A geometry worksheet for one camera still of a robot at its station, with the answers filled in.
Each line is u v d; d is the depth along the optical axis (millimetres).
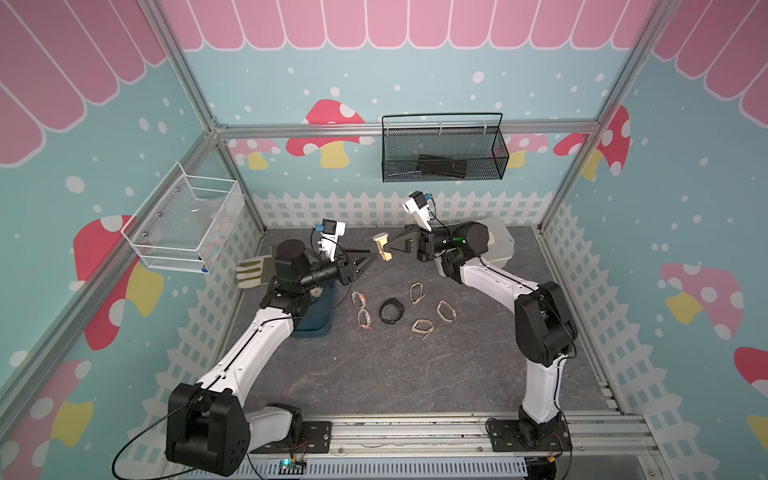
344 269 645
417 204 634
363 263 717
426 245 636
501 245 992
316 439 746
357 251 714
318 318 899
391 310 971
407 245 671
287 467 729
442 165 868
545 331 513
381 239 650
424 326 942
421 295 997
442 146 940
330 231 646
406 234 658
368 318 940
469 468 712
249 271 1030
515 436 737
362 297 980
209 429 397
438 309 946
